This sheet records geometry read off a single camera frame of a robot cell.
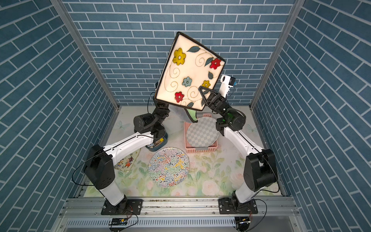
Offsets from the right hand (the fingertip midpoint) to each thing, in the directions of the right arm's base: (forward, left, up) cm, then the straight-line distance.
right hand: (200, 95), depth 52 cm
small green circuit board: (-36, +37, -55) cm, 76 cm away
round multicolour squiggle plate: (-8, +17, -52) cm, 55 cm away
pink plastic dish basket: (+3, +5, -46) cm, 47 cm away
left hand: (-4, +7, +3) cm, 8 cm away
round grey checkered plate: (+16, -3, -48) cm, 50 cm away
